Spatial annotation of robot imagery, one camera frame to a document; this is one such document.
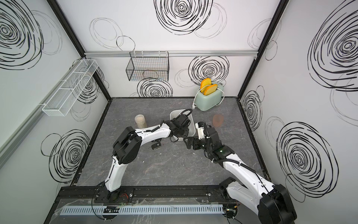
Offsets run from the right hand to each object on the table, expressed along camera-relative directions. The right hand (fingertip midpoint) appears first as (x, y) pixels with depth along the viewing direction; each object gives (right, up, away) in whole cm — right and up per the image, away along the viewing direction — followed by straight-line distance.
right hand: (190, 139), depth 80 cm
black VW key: (-22, -7, +11) cm, 25 cm away
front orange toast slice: (+16, +32, +19) cm, 40 cm away
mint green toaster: (+11, +23, +24) cm, 35 cm away
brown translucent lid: (+22, +9, +21) cm, 32 cm away
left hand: (-2, +1, +15) cm, 16 cm away
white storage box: (-10, +14, +26) cm, 31 cm away
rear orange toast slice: (+13, +38, +22) cm, 45 cm away
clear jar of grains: (-32, +9, +13) cm, 36 cm away
